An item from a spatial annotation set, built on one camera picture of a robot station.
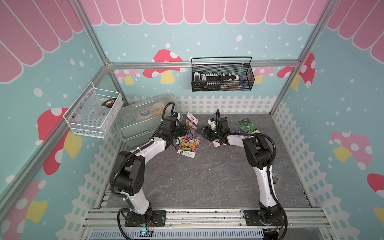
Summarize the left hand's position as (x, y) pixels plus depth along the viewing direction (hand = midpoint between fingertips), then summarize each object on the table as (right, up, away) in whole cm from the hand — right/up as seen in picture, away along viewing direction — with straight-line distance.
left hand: (188, 129), depth 92 cm
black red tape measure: (-41, +14, -14) cm, 46 cm away
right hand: (+6, -2, +9) cm, 11 cm away
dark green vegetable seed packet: (+44, +2, +21) cm, 48 cm away
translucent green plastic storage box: (-30, +6, -2) cm, 30 cm away
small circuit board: (-20, -50, -21) cm, 58 cm away
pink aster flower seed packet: (+2, +4, +5) cm, 7 cm away
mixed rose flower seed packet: (-1, -12, +8) cm, 14 cm away
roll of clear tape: (+51, -28, -5) cm, 58 cm away
